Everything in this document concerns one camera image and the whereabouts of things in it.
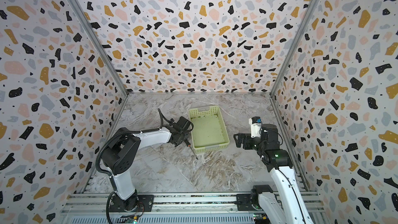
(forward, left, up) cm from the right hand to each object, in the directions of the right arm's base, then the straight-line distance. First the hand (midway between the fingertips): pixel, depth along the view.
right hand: (241, 132), depth 76 cm
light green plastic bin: (+12, +16, -21) cm, 29 cm away
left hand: (+10, +29, -17) cm, 35 cm away
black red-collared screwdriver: (+3, +28, -20) cm, 35 cm away
